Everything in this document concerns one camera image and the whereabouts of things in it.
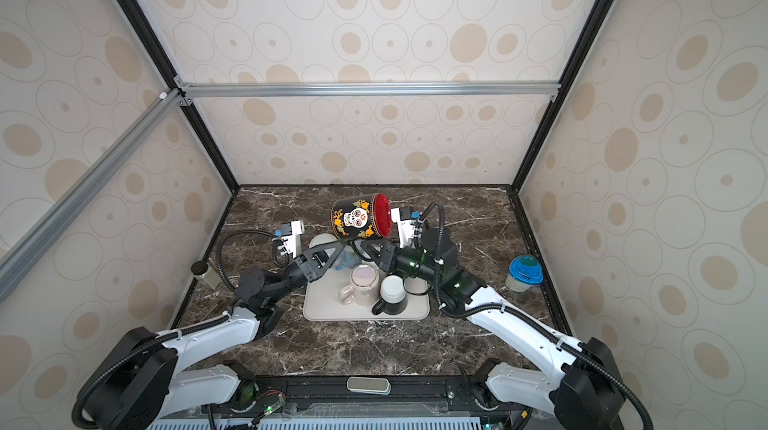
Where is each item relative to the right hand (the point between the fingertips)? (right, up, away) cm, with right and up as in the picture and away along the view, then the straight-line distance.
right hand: (364, 247), depth 68 cm
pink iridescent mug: (-1, -12, +13) cm, 18 cm away
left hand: (-3, -1, -4) cm, 5 cm away
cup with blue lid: (+45, -9, +17) cm, 49 cm away
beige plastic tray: (-14, -19, +20) cm, 31 cm away
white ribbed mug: (-16, 0, +26) cm, 31 cm away
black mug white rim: (+14, -15, +26) cm, 33 cm away
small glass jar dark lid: (-48, -9, +17) cm, 52 cm away
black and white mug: (+7, -14, +13) cm, 21 cm away
